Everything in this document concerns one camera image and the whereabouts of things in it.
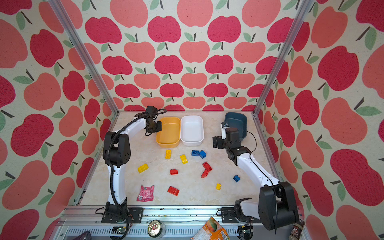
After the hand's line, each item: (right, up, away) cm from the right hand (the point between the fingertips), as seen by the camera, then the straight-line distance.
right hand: (225, 136), depth 88 cm
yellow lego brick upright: (-36, -13, +10) cm, 39 cm away
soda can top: (-36, -37, -26) cm, 58 cm away
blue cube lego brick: (-13, -12, +8) cm, 20 cm away
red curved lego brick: (-31, -22, 0) cm, 38 cm away
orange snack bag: (-11, -43, -19) cm, 48 cm away
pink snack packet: (-45, -31, -8) cm, 55 cm away
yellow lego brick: (-50, -20, +3) cm, 54 cm away
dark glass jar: (+28, -42, -20) cm, 54 cm away
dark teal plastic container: (+16, +10, +27) cm, 33 cm away
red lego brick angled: (-12, -22, -2) cm, 25 cm away
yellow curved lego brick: (-25, -15, +6) cm, 30 cm away
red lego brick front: (-31, -30, -6) cm, 43 cm away
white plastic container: (-20, +2, +19) cm, 28 cm away
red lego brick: (-11, -19, +1) cm, 22 cm away
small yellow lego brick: (-5, -29, -4) cm, 30 cm away
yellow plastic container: (-36, -1, +16) cm, 39 cm away
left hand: (-42, +3, +17) cm, 45 cm away
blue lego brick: (+6, -24, -3) cm, 25 cm away
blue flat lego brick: (-18, -11, +8) cm, 23 cm away
